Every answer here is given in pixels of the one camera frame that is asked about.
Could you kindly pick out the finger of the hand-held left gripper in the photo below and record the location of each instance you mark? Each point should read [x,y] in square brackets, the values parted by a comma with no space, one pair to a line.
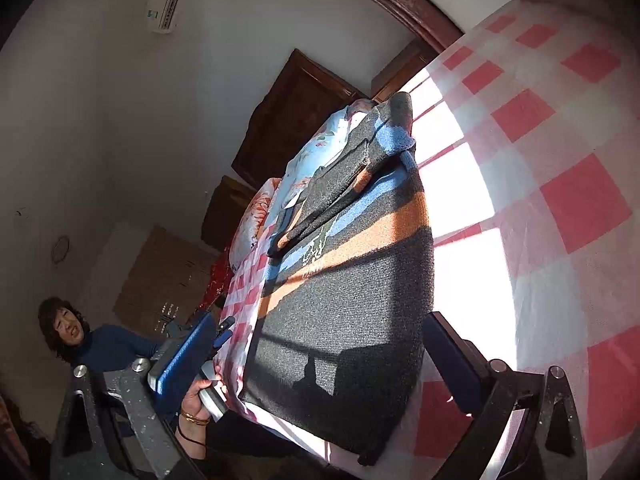
[223,334]

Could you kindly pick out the person's head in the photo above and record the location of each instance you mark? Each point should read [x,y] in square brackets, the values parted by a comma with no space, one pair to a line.
[62,327]

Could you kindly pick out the pink floral quilt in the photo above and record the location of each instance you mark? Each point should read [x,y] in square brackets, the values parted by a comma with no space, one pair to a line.
[252,220]

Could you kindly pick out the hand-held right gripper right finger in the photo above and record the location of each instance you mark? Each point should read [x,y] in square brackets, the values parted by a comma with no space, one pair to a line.
[452,360]

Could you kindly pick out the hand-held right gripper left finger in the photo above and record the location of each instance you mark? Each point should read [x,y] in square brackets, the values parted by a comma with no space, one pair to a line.
[185,360]

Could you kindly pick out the grey striped knit sweater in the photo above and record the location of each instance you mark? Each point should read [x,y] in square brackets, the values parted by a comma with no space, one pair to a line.
[340,310]

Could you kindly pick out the person's left hand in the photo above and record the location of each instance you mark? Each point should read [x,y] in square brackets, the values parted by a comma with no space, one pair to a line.
[192,400]

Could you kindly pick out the pink checkered bed sheet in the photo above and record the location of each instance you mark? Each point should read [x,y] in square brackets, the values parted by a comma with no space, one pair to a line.
[550,160]

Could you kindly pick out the large wooden headboard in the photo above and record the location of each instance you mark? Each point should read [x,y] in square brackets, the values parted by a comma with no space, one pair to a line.
[295,115]

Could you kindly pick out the blue floral quilt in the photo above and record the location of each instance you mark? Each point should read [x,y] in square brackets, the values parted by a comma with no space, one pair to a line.
[320,145]

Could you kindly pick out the person's left forearm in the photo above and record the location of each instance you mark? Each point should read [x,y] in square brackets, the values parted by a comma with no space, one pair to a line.
[190,452]

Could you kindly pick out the small wooden headboard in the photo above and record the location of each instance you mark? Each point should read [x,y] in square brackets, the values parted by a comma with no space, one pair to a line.
[225,215]

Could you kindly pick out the person's blue sweater torso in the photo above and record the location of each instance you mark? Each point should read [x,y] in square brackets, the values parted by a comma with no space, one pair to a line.
[117,345]

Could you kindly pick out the red patterned cloth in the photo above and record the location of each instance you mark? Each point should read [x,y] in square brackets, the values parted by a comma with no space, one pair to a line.
[215,285]

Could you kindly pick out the pink floral curtain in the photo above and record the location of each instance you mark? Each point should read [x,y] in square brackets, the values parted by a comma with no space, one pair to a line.
[400,5]

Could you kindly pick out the cardboard box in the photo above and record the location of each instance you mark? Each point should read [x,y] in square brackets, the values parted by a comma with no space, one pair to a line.
[160,275]

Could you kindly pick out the wooden nightstand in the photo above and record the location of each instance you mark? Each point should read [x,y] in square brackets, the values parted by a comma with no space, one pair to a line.
[402,72]

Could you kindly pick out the round wall fixture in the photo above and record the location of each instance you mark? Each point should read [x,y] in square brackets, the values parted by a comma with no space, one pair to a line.
[61,250]

